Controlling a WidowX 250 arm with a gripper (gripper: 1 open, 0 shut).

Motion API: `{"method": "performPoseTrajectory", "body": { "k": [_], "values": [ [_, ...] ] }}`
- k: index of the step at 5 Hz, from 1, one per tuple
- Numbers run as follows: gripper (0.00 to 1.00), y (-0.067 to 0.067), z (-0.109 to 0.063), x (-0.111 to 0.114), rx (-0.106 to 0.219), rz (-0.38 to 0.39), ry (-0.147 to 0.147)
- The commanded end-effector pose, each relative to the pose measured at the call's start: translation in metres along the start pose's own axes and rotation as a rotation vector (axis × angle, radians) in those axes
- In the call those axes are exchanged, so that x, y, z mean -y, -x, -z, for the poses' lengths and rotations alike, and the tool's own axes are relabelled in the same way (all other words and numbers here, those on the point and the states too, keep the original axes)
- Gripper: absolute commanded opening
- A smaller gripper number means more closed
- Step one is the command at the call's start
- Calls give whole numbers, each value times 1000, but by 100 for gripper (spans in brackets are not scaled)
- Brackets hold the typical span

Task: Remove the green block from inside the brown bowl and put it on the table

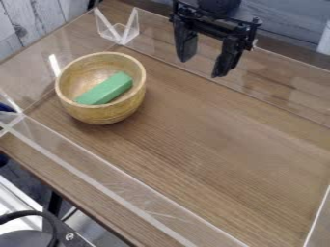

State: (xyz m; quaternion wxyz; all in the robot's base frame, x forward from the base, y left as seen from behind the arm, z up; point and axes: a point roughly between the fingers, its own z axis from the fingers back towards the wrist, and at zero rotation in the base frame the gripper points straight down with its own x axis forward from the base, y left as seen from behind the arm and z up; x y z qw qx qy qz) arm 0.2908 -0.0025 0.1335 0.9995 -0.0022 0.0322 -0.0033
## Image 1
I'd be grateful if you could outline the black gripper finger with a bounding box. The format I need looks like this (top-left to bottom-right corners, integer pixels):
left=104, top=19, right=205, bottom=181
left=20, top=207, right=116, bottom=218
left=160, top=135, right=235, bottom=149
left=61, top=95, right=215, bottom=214
left=211, top=36, right=244, bottom=78
left=172, top=19, right=199, bottom=63

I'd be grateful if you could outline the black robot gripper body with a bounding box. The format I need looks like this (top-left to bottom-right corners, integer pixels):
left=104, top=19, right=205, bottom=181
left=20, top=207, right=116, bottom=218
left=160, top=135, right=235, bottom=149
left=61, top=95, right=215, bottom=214
left=169, top=0, right=263, bottom=50

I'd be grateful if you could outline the brown wooden bowl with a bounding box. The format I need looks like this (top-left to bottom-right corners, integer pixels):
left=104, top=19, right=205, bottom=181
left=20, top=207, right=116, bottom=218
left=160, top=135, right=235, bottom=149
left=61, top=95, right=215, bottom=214
left=54, top=52, right=145, bottom=125

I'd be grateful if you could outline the green rectangular block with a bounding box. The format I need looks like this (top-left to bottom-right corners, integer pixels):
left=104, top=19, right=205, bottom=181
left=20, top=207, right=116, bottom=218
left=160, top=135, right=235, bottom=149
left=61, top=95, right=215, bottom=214
left=74, top=71, right=132, bottom=105

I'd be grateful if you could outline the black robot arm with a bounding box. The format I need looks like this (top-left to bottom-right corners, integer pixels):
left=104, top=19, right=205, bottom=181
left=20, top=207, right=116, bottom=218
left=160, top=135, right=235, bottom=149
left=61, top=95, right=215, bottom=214
left=168, top=0, right=261, bottom=78

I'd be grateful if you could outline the black table leg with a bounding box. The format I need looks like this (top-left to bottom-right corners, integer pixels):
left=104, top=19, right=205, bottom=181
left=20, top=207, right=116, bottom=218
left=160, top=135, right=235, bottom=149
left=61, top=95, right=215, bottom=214
left=48, top=192, right=62, bottom=216

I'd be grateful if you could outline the clear acrylic tray wall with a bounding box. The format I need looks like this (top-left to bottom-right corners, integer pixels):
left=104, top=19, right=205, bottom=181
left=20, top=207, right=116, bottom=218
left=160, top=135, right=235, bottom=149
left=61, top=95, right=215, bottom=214
left=0, top=1, right=330, bottom=247

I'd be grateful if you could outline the grey metal bracket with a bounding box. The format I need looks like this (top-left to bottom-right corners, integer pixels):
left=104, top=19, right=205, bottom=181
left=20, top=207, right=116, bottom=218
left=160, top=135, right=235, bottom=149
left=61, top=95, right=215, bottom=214
left=41, top=211, right=94, bottom=247

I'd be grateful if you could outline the black cable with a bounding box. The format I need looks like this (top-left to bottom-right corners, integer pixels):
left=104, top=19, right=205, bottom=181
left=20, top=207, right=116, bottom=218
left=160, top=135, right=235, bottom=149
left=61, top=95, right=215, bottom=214
left=0, top=209, right=61, bottom=247

